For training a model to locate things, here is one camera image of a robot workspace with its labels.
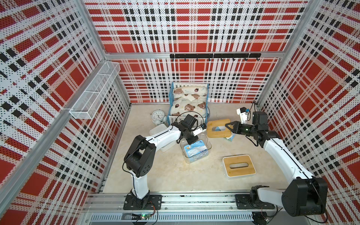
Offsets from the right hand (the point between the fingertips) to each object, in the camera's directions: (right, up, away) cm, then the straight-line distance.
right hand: (228, 124), depth 80 cm
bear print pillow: (-21, +24, +28) cm, 42 cm away
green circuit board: (-47, -46, -10) cm, 67 cm away
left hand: (-18, -9, +12) cm, 23 cm away
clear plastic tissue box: (-11, -13, +10) cm, 19 cm away
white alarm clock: (-47, +4, +28) cm, 55 cm away
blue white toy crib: (-37, +3, +24) cm, 44 cm away
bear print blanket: (-25, +15, +28) cm, 41 cm away
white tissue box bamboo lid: (+7, -26, +3) cm, 27 cm away
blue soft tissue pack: (-18, -16, +6) cm, 25 cm away
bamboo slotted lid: (-9, -6, +8) cm, 14 cm away
